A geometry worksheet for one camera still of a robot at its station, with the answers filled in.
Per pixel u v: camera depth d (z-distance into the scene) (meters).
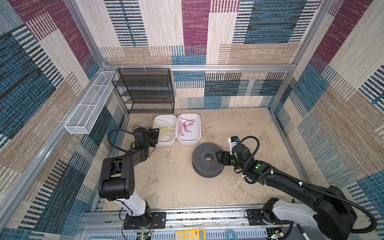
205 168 0.83
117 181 0.48
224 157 0.73
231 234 0.70
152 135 0.85
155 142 0.86
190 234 0.69
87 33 0.77
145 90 1.10
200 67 0.97
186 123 1.11
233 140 0.74
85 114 0.93
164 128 1.11
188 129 1.08
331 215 0.40
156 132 0.88
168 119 1.08
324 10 0.72
